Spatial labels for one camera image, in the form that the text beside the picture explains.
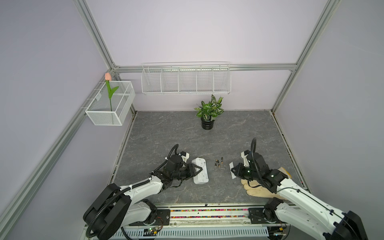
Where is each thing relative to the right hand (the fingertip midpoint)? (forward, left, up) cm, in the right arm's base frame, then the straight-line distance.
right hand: (230, 168), depth 81 cm
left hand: (-1, +17, -1) cm, 17 cm away
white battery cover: (+2, -1, -1) cm, 2 cm away
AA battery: (+7, +7, -8) cm, 12 cm away
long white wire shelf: (+54, +25, +22) cm, 63 cm away
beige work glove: (-12, -8, +6) cm, 16 cm away
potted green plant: (+29, +11, +15) cm, 35 cm away
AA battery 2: (+7, +3, -8) cm, 11 cm away
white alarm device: (-4, +16, -1) cm, 16 cm away
